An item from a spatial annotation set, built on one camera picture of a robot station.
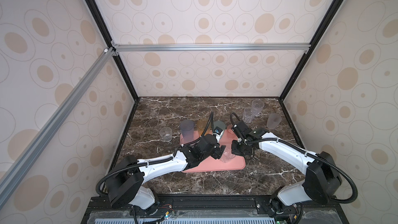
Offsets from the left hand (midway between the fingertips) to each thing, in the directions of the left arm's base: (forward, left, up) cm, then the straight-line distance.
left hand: (224, 142), depth 79 cm
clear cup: (+35, -28, -12) cm, 46 cm away
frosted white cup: (+21, -35, -10) cm, 42 cm away
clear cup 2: (+29, -20, -13) cm, 38 cm away
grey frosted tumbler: (+16, +21, -12) cm, 29 cm away
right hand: (-2, -6, -8) cm, 10 cm away
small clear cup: (+14, +35, -15) cm, 41 cm away
